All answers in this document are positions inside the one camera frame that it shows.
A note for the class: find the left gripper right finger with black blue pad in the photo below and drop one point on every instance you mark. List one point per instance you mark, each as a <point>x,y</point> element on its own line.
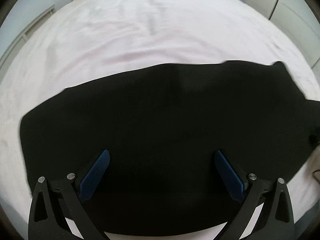
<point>275,220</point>

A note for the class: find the white wardrobe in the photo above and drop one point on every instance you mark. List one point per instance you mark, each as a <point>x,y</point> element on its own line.
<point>295,19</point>

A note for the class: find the black pants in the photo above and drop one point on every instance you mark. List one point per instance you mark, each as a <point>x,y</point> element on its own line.
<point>163,126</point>

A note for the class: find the left gripper left finger with black blue pad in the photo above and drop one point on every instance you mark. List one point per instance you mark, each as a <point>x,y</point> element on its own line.
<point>56,210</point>

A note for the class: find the white radiator cover cabinet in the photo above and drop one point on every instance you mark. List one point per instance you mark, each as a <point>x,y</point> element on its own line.
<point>24,36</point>

